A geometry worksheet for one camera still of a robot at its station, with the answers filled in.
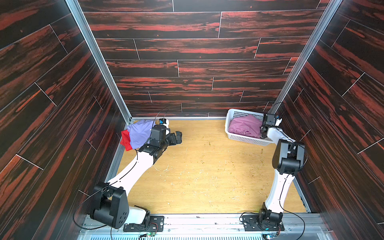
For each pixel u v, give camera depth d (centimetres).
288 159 57
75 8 66
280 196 61
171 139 75
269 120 84
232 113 114
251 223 73
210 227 73
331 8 66
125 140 103
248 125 107
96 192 40
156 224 71
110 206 41
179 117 124
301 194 88
